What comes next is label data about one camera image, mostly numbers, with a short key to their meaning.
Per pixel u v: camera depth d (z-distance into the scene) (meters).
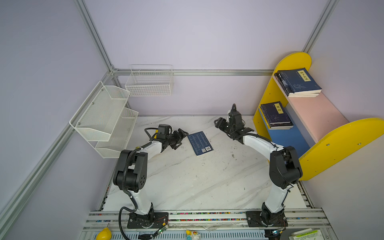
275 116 0.96
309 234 0.67
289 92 0.73
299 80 0.76
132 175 0.49
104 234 0.67
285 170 0.50
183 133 0.87
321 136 0.55
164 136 0.76
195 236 0.66
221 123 0.84
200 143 1.02
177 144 0.92
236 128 0.73
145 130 0.78
